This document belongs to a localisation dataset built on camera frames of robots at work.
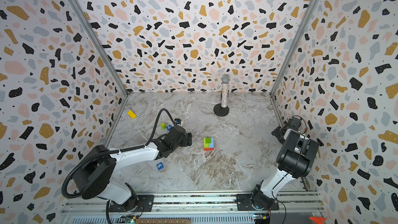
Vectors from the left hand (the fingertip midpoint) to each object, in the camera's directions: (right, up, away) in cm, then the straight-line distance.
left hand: (187, 133), depth 88 cm
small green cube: (+12, -5, +4) cm, 14 cm away
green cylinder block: (-17, +3, +12) cm, 21 cm away
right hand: (+57, 0, +8) cm, 57 cm away
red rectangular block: (+12, -10, +4) cm, 16 cm away
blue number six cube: (-14, -17, -4) cm, 23 cm away
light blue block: (+14, -7, +2) cm, 16 cm away
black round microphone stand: (+20, +12, +24) cm, 34 cm away
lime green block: (+11, -7, +2) cm, 13 cm away
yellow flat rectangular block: (-41, +10, +18) cm, 46 cm away
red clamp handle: (+61, -36, -19) cm, 73 cm away
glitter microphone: (+21, +30, -2) cm, 37 cm away
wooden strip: (-7, -35, -21) cm, 41 cm away
